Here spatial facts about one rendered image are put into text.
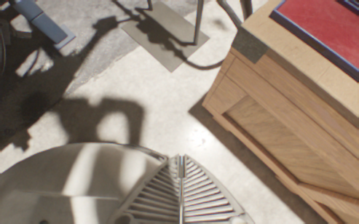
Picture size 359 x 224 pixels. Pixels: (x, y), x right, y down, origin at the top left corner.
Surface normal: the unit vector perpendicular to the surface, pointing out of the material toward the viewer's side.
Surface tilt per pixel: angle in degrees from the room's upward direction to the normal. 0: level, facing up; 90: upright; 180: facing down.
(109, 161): 48
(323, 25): 0
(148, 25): 0
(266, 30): 0
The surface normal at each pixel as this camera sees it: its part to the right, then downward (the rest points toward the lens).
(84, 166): 0.04, -0.74
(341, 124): -0.71, 0.69
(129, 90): -0.02, -0.23
